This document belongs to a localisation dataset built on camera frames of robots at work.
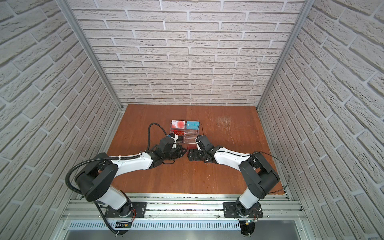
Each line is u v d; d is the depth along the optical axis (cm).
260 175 45
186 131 98
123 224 73
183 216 73
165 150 69
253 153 49
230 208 74
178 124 97
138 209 73
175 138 84
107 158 48
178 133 97
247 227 70
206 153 69
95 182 44
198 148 74
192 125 97
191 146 96
